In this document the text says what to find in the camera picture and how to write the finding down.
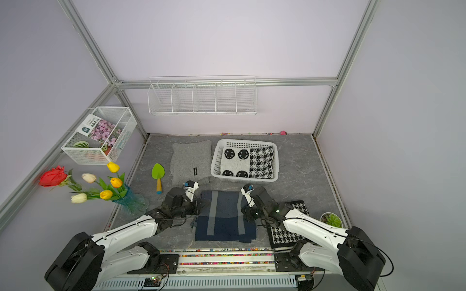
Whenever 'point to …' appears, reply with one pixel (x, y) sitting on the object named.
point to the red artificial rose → (57, 177)
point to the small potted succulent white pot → (331, 219)
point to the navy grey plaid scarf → (221, 218)
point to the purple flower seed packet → (106, 134)
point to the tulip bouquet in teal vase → (113, 187)
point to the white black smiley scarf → (235, 162)
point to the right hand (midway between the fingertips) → (242, 208)
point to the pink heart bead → (283, 133)
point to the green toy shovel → (158, 171)
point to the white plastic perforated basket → (264, 159)
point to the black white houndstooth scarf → (282, 240)
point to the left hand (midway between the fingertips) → (208, 203)
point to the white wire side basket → (79, 148)
